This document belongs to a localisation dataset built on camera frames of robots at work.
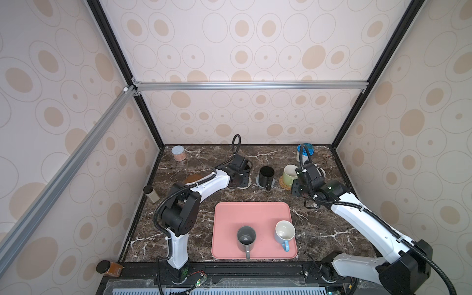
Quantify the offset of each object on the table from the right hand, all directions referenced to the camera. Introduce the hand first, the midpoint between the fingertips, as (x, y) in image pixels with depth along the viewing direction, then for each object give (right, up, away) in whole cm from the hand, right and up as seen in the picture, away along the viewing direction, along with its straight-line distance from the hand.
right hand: (302, 186), depth 81 cm
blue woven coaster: (-14, +1, +14) cm, 20 cm away
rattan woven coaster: (-5, -1, +19) cm, 20 cm away
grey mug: (-25, -23, +1) cm, 34 cm away
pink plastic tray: (-16, -17, +10) cm, 25 cm away
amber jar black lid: (-76, -28, -14) cm, 82 cm away
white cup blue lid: (+12, +17, +24) cm, 32 cm away
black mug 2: (-24, +8, 0) cm, 25 cm away
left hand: (-23, +2, +12) cm, 26 cm away
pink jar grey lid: (-64, +16, +29) cm, 72 cm away
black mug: (-15, +7, +14) cm, 21 cm away
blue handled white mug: (-8, -20, +1) cm, 21 cm away
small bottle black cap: (-71, -4, +7) cm, 71 cm away
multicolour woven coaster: (-22, -1, +22) cm, 31 cm away
